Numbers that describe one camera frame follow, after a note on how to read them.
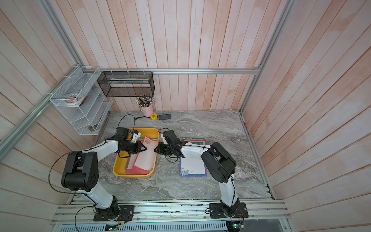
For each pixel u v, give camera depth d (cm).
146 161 90
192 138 104
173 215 73
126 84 106
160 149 80
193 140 104
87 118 78
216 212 72
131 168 82
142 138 94
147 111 115
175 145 73
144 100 114
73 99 74
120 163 89
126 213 73
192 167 90
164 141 76
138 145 83
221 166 50
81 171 47
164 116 118
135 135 88
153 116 114
